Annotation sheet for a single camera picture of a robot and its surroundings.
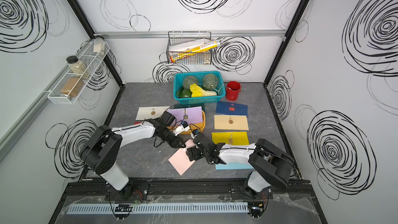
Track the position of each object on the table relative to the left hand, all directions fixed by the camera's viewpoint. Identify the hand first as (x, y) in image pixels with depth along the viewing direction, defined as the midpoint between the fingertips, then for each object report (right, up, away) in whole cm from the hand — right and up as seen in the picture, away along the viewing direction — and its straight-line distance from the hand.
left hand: (184, 146), depth 85 cm
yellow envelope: (+32, +3, +7) cm, 33 cm away
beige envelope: (+29, +11, +14) cm, 34 cm away
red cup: (+31, +32, +19) cm, 49 cm away
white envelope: (-29, +16, +19) cm, 38 cm away
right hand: (+5, -3, 0) cm, 6 cm away
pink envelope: (-2, -7, -3) cm, 8 cm away
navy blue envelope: (+28, +19, +20) cm, 39 cm away
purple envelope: (+3, +16, +13) cm, 20 cm away
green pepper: (-1, +30, +19) cm, 35 cm away
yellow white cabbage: (+7, +31, +17) cm, 36 cm away
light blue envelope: (+27, -10, -3) cm, 29 cm away
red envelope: (-16, +17, -23) cm, 33 cm away
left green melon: (+1, +39, +22) cm, 44 cm away
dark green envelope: (-1, +21, +19) cm, 29 cm away
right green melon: (+16, +38, +23) cm, 47 cm away
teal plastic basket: (-8, +35, +26) cm, 44 cm away
